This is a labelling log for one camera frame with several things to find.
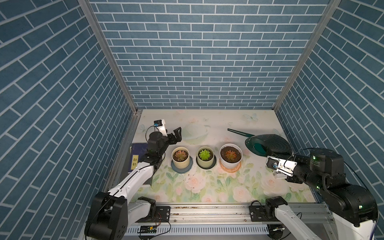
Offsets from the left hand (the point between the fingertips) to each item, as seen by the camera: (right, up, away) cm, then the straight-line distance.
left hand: (178, 129), depth 82 cm
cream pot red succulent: (+1, -17, +3) cm, 17 cm away
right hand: (+47, -10, -22) cm, 53 cm away
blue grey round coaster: (+2, -25, +5) cm, 25 cm away
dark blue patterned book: (-25, -13, +5) cm, 28 cm away
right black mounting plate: (+43, -42, -8) cm, 60 cm away
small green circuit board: (-13, -49, -10) cm, 51 cm away
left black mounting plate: (-7, -42, -8) cm, 44 cm away
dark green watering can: (+44, -7, -11) cm, 46 cm away
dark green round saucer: (+21, -22, +9) cm, 31 cm away
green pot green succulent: (+15, -16, +3) cm, 22 cm away
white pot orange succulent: (+30, -15, +3) cm, 33 cm away
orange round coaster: (+30, -25, +7) cm, 40 cm away
